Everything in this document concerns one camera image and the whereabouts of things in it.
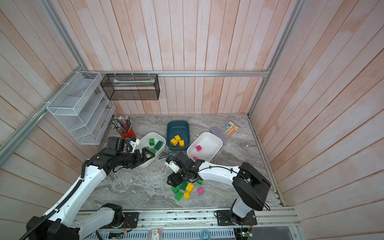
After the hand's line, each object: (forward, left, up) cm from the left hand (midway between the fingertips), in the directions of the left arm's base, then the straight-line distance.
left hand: (149, 161), depth 75 cm
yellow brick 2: (+22, -10, -15) cm, 29 cm away
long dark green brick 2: (-10, -18, -7) cm, 21 cm away
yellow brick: (+25, -12, -15) cm, 32 cm away
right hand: (-4, -11, -13) cm, 17 cm away
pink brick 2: (-10, -27, -16) cm, 33 cm away
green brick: (-10, -13, -15) cm, 22 cm away
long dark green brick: (+19, 0, -15) cm, 24 cm away
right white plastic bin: (+19, -31, -16) cm, 40 cm away
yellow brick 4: (-8, -21, -15) cm, 27 cm away
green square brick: (+22, +5, -15) cm, 27 cm away
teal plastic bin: (+37, -14, -17) cm, 43 cm away
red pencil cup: (+23, +19, -8) cm, 31 cm away
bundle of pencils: (+27, +23, -2) cm, 36 cm away
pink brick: (+17, -27, -15) cm, 35 cm away
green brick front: (-12, -15, -18) cm, 26 cm away
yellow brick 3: (+21, -15, -15) cm, 30 cm away
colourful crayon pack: (+36, -52, -16) cm, 65 cm away
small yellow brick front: (-12, -19, -17) cm, 28 cm away
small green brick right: (-5, -27, -15) cm, 31 cm away
